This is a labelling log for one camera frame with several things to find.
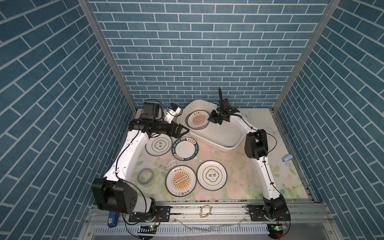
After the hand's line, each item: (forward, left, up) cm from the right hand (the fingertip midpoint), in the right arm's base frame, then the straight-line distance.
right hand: (206, 117), depth 106 cm
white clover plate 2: (-39, -6, -8) cm, 40 cm away
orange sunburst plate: (+1, +6, -4) cm, 8 cm away
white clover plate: (-22, +31, -7) cm, 38 cm away
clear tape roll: (-43, +32, -8) cm, 54 cm away
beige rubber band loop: (-59, -4, -10) cm, 60 cm away
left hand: (-26, +11, +20) cm, 34 cm away
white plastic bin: (-12, -14, -6) cm, 20 cm away
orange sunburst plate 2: (-44, +12, -8) cm, 46 cm away
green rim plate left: (-22, +13, -8) cm, 27 cm away
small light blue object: (-25, -52, -7) cm, 58 cm away
